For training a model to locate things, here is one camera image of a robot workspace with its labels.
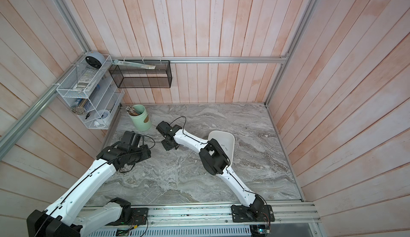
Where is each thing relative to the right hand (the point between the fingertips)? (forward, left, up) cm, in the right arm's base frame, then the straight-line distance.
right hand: (169, 144), depth 99 cm
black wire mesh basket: (+40, +8, +23) cm, 47 cm away
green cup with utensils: (+10, +17, +14) cm, 25 cm away
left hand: (-14, +7, +13) cm, 21 cm away
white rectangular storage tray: (+1, -36, +5) cm, 36 cm away
